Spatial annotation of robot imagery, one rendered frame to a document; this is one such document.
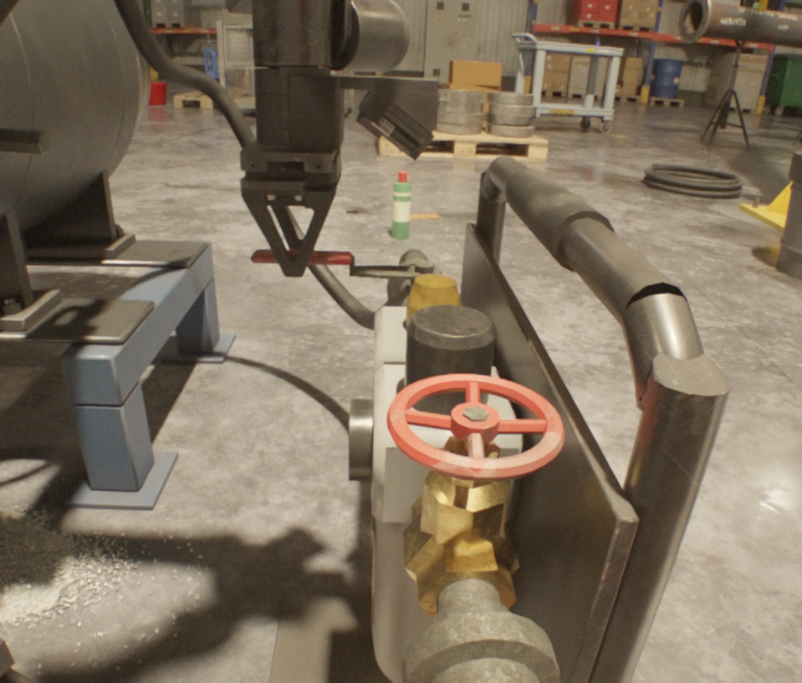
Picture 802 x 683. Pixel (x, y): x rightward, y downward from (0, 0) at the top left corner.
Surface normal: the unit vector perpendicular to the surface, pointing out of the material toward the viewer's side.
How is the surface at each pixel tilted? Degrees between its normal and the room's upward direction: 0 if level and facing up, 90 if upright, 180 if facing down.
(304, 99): 90
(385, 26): 80
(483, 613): 9
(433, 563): 60
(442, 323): 0
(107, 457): 90
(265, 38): 90
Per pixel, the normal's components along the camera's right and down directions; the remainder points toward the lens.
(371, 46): 0.69, 0.62
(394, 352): 0.05, -0.33
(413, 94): 0.04, 0.44
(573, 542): -1.00, -0.02
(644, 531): -0.68, 0.29
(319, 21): 0.79, 0.29
